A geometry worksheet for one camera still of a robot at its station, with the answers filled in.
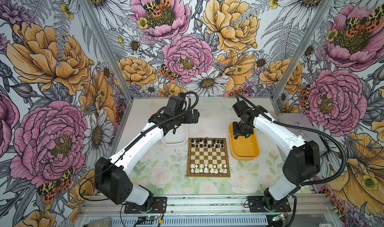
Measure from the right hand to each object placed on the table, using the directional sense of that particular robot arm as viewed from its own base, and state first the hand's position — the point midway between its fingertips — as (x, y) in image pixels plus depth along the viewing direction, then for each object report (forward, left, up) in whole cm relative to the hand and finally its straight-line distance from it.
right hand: (239, 137), depth 84 cm
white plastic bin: (+8, +34, -12) cm, 37 cm away
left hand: (+6, +27, +10) cm, 29 cm away
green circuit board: (-34, +46, -13) cm, 58 cm away
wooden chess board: (-6, +17, -12) cm, 22 cm away
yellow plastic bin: (0, -5, -13) cm, 14 cm away
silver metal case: (+11, -40, 0) cm, 41 cm away
